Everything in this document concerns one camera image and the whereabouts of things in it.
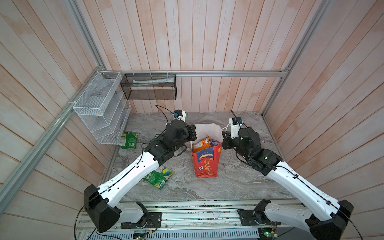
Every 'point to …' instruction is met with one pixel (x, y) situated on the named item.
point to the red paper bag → (206, 161)
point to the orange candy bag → (202, 145)
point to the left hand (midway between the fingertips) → (196, 130)
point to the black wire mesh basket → (150, 86)
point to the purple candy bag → (214, 143)
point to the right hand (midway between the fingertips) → (222, 132)
